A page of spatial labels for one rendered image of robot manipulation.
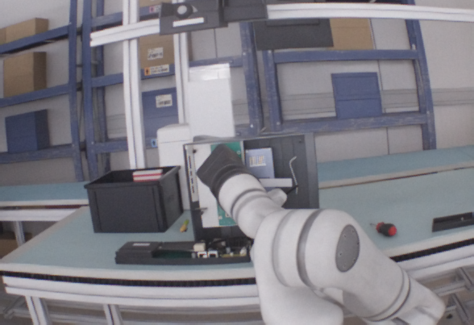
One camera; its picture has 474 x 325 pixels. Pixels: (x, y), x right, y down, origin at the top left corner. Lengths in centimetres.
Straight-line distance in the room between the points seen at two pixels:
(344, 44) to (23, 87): 235
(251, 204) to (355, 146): 438
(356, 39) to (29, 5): 274
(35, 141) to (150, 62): 108
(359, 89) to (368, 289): 433
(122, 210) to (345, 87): 350
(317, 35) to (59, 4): 304
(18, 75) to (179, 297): 430
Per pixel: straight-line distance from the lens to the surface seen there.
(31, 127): 561
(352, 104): 524
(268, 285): 88
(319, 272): 84
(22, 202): 324
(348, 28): 522
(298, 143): 160
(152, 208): 185
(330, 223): 84
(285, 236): 85
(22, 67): 563
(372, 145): 572
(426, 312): 121
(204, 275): 144
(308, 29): 347
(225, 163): 146
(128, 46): 230
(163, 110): 528
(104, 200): 188
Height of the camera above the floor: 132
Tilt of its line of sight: 5 degrees down
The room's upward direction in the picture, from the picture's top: 6 degrees counter-clockwise
